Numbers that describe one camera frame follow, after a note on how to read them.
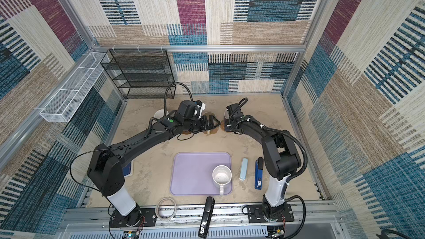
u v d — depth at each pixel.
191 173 0.85
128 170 0.59
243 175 0.82
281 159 0.50
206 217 0.70
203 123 0.72
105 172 0.45
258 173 0.85
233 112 0.76
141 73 1.09
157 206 0.75
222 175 0.83
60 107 0.71
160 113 0.97
